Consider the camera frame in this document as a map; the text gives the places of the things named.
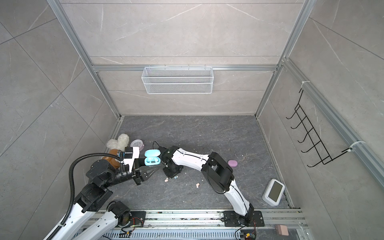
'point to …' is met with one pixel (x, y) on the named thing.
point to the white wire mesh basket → (178, 80)
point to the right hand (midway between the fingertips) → (173, 173)
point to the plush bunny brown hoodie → (114, 146)
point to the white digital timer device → (273, 192)
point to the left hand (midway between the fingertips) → (159, 159)
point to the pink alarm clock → (137, 143)
